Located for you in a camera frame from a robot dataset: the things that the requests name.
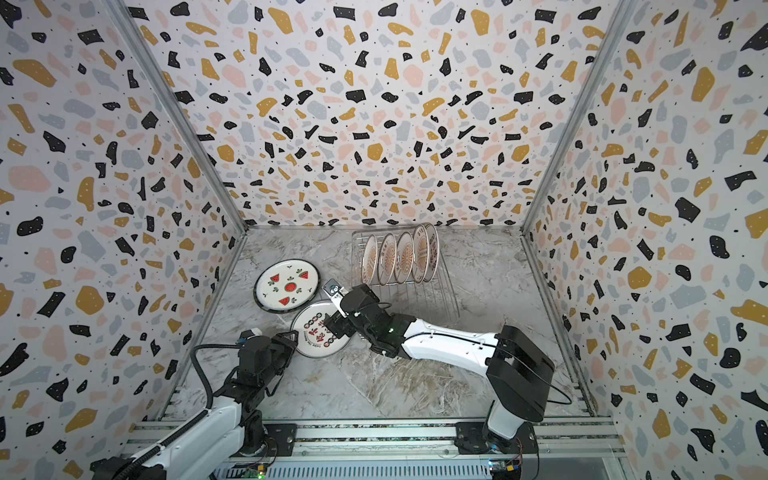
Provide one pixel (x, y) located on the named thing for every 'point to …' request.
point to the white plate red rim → (387, 258)
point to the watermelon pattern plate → (287, 285)
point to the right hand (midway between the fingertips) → (335, 297)
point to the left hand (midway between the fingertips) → (298, 330)
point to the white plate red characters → (315, 339)
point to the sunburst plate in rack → (404, 260)
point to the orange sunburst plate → (370, 259)
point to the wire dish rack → (432, 301)
